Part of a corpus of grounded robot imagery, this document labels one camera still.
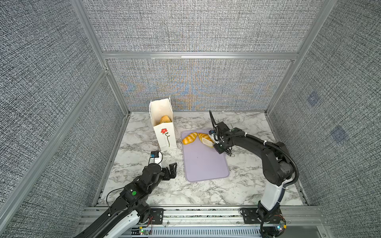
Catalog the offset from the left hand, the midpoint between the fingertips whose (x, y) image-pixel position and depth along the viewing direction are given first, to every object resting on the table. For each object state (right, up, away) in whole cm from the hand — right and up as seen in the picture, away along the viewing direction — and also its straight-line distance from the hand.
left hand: (170, 165), depth 78 cm
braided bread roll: (-6, +26, +23) cm, 35 cm away
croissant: (+18, +14, +23) cm, 32 cm away
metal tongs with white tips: (+32, +6, +8) cm, 34 cm away
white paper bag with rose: (-8, +30, +18) cm, 36 cm away
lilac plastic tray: (+18, -3, +16) cm, 24 cm away
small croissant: (+10, +12, +23) cm, 28 cm away
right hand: (+29, +7, +18) cm, 35 cm away
